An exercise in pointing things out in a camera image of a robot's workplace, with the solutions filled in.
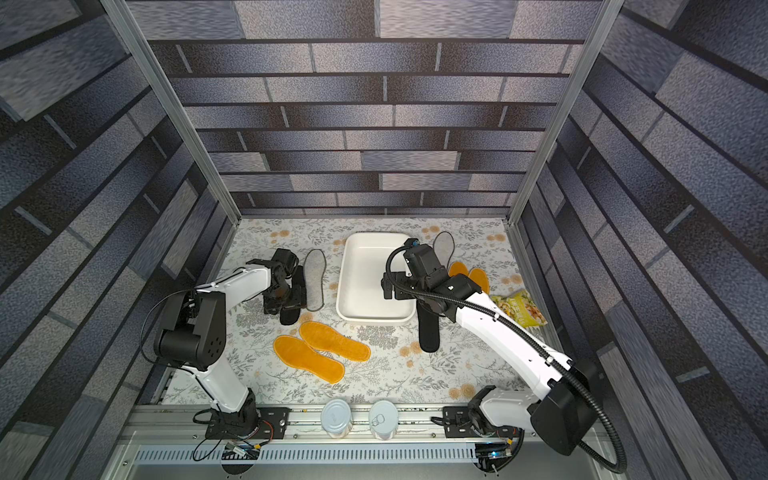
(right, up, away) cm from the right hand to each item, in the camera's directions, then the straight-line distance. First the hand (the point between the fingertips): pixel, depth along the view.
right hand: (396, 279), depth 79 cm
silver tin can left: (-15, -33, -9) cm, 37 cm away
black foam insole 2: (-33, -13, +14) cm, 38 cm away
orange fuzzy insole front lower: (-30, -23, +7) cm, 38 cm away
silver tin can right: (-3, -33, -9) cm, 34 cm away
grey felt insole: (-28, +1, +25) cm, 38 cm away
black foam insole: (+11, -17, +11) cm, 22 cm away
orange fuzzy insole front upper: (-21, -19, +9) cm, 30 cm away
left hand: (-32, -10, +15) cm, 37 cm away
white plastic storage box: (-12, +3, +26) cm, 29 cm away
